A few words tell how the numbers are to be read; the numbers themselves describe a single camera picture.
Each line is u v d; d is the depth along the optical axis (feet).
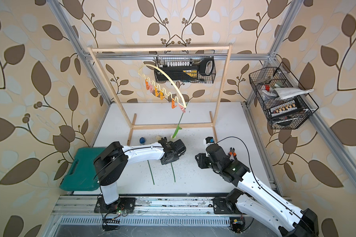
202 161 2.18
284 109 2.22
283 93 2.10
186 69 2.66
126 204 2.44
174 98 2.34
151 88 2.78
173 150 2.16
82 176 2.58
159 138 3.19
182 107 2.37
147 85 2.83
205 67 2.84
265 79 2.52
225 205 2.18
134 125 3.47
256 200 1.58
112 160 1.75
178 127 2.80
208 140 2.24
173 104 2.51
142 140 3.16
